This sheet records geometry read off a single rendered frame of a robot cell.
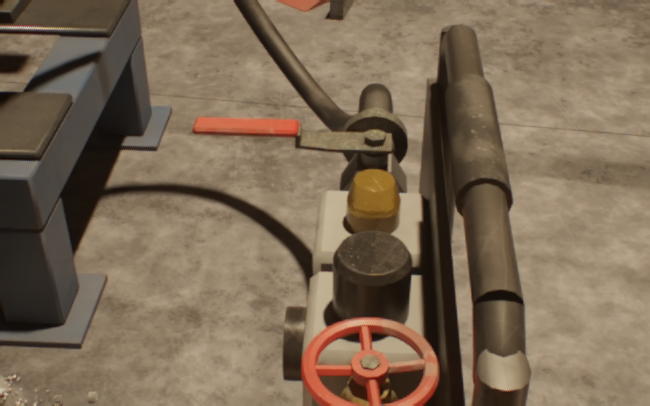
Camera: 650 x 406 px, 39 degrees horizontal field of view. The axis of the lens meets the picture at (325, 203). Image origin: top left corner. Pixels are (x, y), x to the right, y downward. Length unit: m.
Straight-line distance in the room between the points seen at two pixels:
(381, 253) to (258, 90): 1.25
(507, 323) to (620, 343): 0.85
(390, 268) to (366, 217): 0.10
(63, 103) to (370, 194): 0.70
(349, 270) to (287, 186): 0.97
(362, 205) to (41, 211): 0.62
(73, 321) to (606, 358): 0.70
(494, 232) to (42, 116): 0.84
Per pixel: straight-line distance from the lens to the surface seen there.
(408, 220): 0.66
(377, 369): 0.48
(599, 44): 2.04
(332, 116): 1.18
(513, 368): 0.43
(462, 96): 0.59
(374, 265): 0.54
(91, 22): 1.47
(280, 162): 1.56
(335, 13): 2.06
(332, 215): 0.66
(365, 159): 0.72
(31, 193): 1.15
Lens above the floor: 0.85
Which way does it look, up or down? 36 degrees down
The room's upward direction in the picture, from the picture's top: straight up
